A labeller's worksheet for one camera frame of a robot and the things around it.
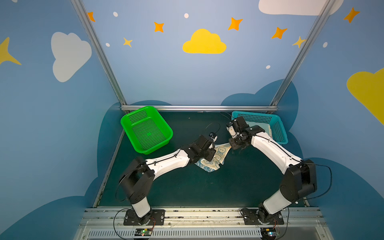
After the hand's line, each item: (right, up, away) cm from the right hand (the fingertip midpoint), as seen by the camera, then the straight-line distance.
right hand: (237, 140), depth 88 cm
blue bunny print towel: (-8, -9, +10) cm, 15 cm away
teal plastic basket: (+31, +12, +23) cm, 40 cm away
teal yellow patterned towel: (+25, +8, +17) cm, 31 cm away
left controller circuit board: (-51, -43, -17) cm, 69 cm away
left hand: (-15, -6, -3) cm, 16 cm away
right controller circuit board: (+10, -44, -16) cm, 48 cm away
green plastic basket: (-62, +6, +23) cm, 66 cm away
